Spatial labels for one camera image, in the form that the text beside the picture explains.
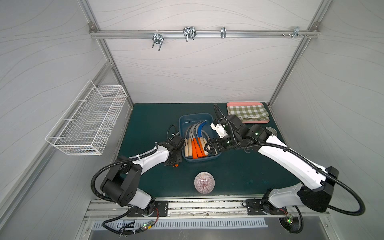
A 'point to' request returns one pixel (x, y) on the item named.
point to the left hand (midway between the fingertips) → (176, 161)
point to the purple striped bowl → (204, 182)
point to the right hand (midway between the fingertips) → (211, 145)
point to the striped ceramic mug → (272, 130)
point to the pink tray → (238, 104)
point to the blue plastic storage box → (185, 119)
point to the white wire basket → (85, 126)
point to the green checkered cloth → (249, 113)
